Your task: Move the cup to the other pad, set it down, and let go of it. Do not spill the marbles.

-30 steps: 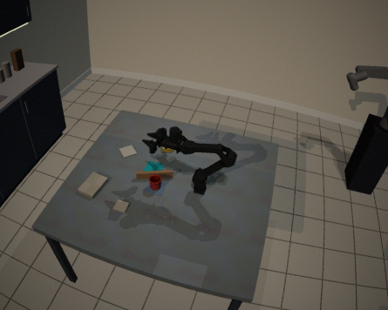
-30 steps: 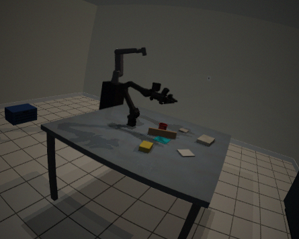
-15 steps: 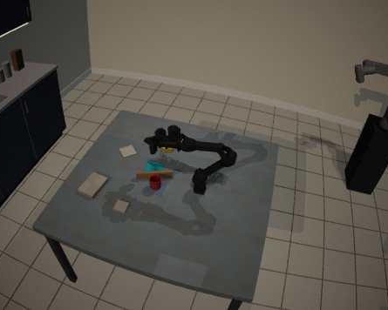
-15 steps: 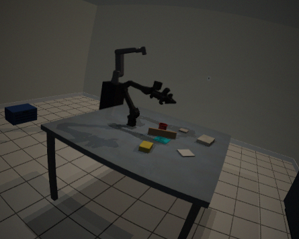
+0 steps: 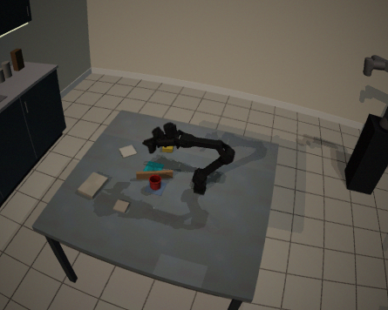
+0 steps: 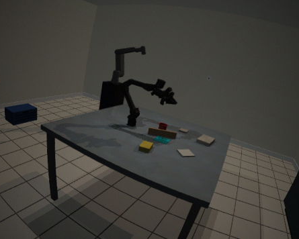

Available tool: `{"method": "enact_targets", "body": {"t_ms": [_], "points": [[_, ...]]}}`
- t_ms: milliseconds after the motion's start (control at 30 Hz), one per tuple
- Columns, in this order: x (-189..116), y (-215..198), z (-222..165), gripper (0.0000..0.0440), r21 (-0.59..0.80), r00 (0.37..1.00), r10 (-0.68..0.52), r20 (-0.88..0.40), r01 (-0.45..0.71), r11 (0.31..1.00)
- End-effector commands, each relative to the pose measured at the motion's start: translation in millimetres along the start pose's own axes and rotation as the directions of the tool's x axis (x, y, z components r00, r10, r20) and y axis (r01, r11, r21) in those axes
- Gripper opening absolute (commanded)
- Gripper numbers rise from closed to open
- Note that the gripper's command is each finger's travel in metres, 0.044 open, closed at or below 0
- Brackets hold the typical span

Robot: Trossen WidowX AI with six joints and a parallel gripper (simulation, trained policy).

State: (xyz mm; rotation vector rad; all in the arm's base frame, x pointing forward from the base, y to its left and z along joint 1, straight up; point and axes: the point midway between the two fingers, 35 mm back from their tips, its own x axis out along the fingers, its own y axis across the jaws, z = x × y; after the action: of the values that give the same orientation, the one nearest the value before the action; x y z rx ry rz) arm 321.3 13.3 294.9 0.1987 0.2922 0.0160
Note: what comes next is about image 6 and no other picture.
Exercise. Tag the brown wooden plank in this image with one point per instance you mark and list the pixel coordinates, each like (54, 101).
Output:
(163, 133)

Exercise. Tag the yellow block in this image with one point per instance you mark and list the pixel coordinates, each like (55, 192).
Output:
(146, 146)

